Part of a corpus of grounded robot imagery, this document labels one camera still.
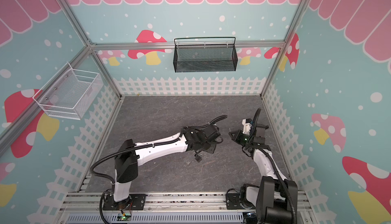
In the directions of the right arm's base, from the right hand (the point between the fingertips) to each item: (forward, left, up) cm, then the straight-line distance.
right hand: (229, 132), depth 86 cm
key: (-13, +24, -12) cm, 30 cm away
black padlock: (-10, +18, -12) cm, 23 cm away
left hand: (-9, +11, -1) cm, 14 cm away
